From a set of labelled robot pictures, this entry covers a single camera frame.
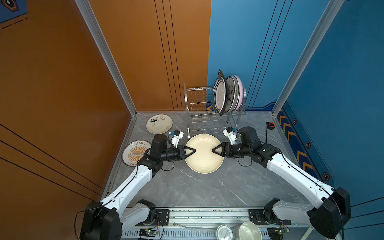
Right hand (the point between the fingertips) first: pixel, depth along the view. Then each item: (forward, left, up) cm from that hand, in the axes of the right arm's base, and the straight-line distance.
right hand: (214, 151), depth 73 cm
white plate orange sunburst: (+13, +51, -20) cm, 57 cm away
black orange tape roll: (+33, -45, -19) cm, 59 cm away
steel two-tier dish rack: (+19, +6, +5) cm, 21 cm away
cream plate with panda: (+36, +38, -20) cm, 56 cm away
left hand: (+1, +10, 0) cm, 10 cm away
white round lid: (-31, -3, -15) cm, 35 cm away
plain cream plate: (-3, +5, -3) cm, 7 cm away
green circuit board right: (-30, -31, -22) cm, 48 cm away
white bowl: (-30, -15, -20) cm, 39 cm away
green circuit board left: (-30, +33, -22) cm, 50 cm away
